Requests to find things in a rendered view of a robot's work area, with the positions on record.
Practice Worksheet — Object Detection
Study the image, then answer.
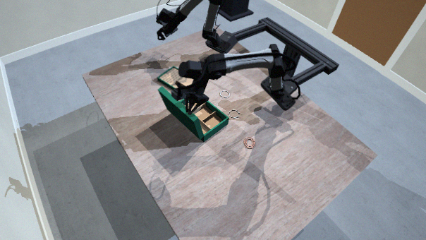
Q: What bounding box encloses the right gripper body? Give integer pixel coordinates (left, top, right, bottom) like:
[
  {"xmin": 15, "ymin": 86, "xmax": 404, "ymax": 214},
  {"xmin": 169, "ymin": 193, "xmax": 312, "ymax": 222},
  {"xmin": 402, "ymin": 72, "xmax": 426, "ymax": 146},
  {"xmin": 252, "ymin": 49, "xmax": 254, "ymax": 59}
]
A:
[{"xmin": 156, "ymin": 18, "xmax": 178, "ymax": 37}]

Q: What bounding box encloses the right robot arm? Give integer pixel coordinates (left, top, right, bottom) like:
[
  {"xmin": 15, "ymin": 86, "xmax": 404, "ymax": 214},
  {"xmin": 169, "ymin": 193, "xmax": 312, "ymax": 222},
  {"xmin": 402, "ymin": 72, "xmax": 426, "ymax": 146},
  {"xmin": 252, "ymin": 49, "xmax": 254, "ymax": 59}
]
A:
[{"xmin": 158, "ymin": 0, "xmax": 231, "ymax": 52}]

